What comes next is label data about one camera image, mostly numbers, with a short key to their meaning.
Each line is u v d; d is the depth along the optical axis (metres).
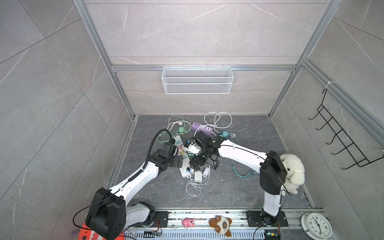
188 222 0.70
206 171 0.86
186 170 0.86
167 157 0.64
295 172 0.70
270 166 0.53
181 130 1.07
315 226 0.69
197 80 1.01
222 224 0.70
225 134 1.04
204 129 1.07
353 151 0.62
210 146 0.61
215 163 0.93
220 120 1.18
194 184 0.78
